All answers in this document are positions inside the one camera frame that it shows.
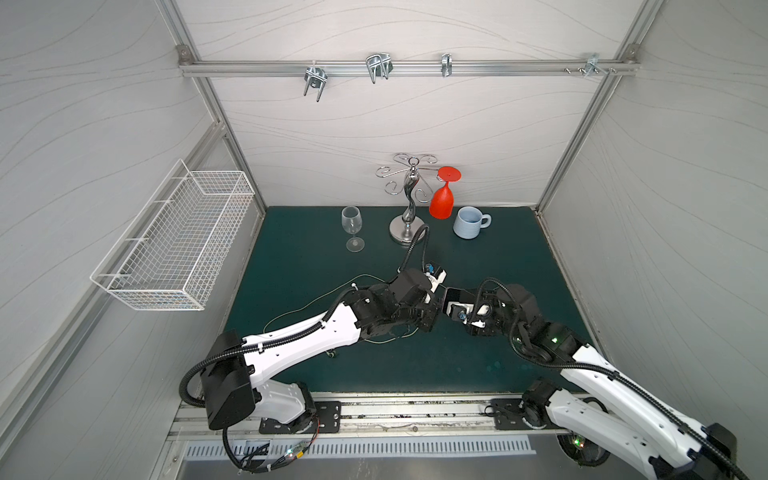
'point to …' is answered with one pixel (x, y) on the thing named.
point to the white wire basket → (175, 248)
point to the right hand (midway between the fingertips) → (469, 294)
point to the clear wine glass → (352, 223)
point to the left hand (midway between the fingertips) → (436, 310)
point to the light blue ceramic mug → (469, 222)
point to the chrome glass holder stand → (417, 178)
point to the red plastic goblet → (441, 203)
